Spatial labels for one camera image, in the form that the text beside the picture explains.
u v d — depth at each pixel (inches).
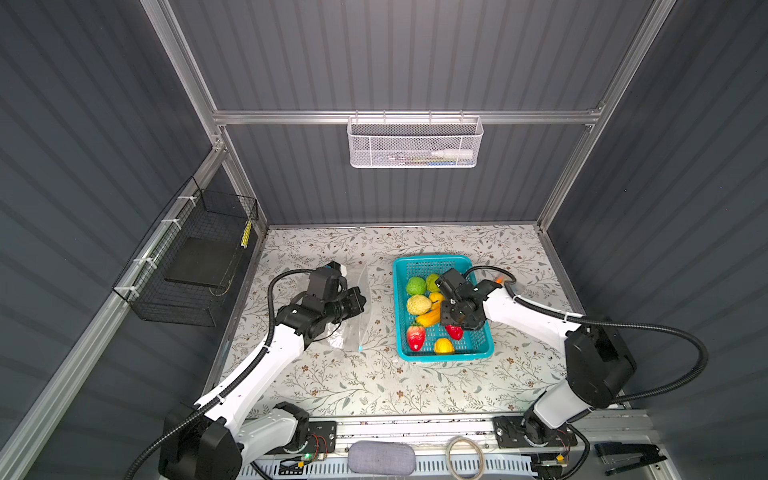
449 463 27.7
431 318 35.7
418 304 35.9
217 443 14.8
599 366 17.7
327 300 24.3
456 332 33.2
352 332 36.9
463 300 25.3
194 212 30.9
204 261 30.1
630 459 27.4
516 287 39.9
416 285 37.3
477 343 33.3
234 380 17.2
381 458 26.8
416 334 34.1
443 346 33.1
